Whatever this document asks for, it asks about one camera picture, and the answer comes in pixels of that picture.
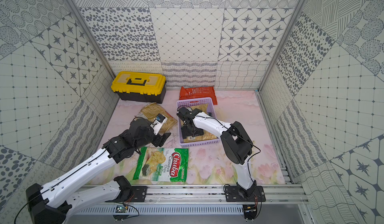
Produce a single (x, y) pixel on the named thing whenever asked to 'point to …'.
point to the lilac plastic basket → (204, 100)
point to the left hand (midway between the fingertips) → (164, 125)
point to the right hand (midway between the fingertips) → (193, 135)
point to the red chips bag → (198, 92)
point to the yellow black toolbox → (146, 87)
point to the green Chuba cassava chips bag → (162, 164)
